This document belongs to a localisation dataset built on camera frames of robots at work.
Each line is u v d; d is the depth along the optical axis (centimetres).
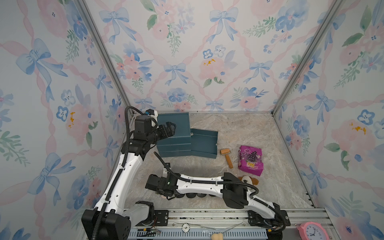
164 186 58
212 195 54
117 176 43
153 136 62
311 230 69
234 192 55
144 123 54
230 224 74
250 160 88
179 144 85
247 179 84
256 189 48
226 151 98
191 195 80
